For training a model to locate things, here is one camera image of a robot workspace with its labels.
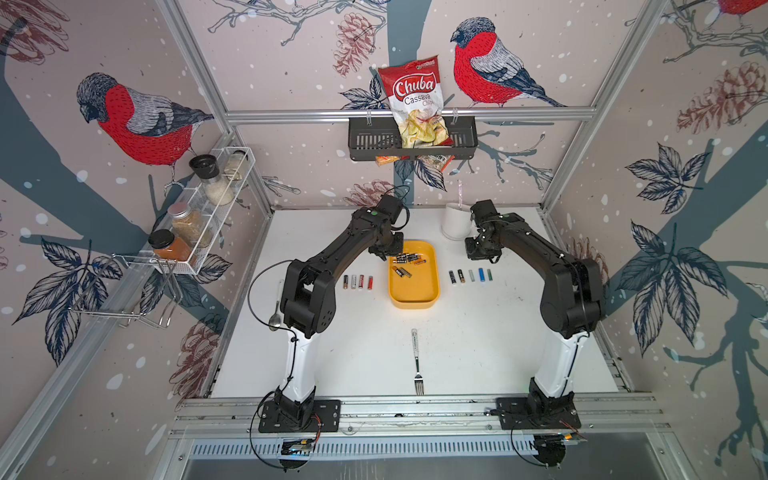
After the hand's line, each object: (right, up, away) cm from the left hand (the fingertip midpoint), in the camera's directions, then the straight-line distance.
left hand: (401, 245), depth 93 cm
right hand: (+24, -2, +4) cm, 25 cm away
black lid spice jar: (-50, +16, -15) cm, 54 cm away
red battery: (-13, -12, +6) cm, 19 cm away
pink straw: (+22, +19, +15) cm, 33 cm away
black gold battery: (-18, -13, +6) cm, 23 cm away
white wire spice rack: (-48, +22, -9) cm, 54 cm away
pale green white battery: (+25, -11, +8) cm, 29 cm away
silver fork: (+4, -36, -13) cm, 39 cm away
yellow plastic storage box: (+7, -15, +4) cm, 17 cm away
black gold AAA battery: (+21, -11, +8) cm, 25 cm away
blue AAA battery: (+18, -11, +8) cm, 23 cm away
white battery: (-16, -12, +6) cm, 21 cm away
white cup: (+20, +8, +12) cm, 25 cm away
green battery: (+31, -10, +8) cm, 33 cm away
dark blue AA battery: (+28, -11, +8) cm, 31 cm away
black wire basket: (-8, +35, +3) cm, 35 cm away
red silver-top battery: (-10, -13, +6) cm, 18 cm away
